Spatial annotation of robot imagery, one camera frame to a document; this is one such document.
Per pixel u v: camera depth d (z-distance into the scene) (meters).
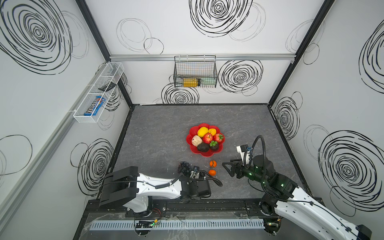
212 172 0.83
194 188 0.60
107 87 0.76
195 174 0.71
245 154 0.61
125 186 0.47
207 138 0.94
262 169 0.54
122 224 0.77
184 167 0.83
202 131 0.98
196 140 0.91
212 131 0.99
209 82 0.87
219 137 0.94
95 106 0.72
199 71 0.98
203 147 0.92
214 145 0.91
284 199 0.51
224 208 0.75
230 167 0.66
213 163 0.86
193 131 1.01
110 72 0.91
